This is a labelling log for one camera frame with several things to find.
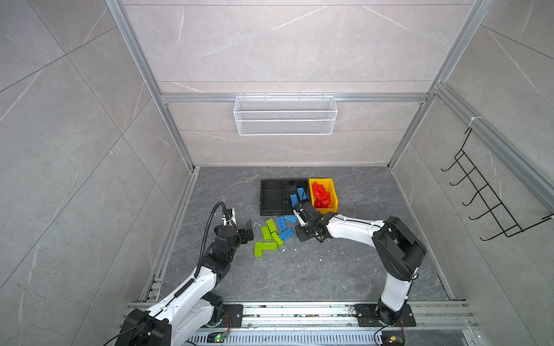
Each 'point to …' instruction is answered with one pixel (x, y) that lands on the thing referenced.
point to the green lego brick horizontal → (269, 246)
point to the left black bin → (273, 197)
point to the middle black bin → (291, 187)
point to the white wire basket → (256, 116)
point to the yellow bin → (329, 185)
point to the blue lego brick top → (291, 218)
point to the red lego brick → (322, 197)
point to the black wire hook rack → (508, 225)
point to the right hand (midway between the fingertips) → (300, 229)
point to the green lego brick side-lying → (277, 238)
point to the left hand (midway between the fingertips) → (238, 217)
